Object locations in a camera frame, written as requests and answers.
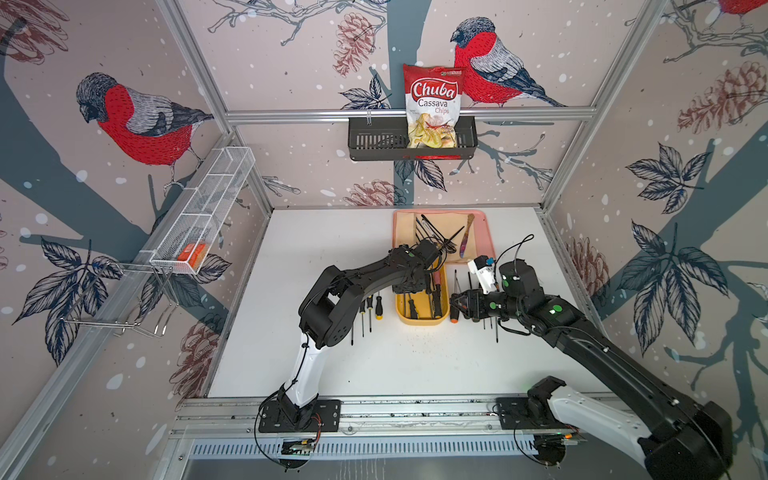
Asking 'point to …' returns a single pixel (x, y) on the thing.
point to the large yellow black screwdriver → (369, 300)
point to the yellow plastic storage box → (429, 308)
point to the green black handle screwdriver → (352, 342)
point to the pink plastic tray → (485, 240)
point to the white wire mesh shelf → (205, 213)
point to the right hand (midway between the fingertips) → (455, 298)
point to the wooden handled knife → (463, 247)
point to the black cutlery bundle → (424, 228)
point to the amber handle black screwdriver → (470, 281)
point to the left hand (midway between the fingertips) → (418, 281)
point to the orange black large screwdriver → (497, 340)
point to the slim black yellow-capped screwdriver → (379, 308)
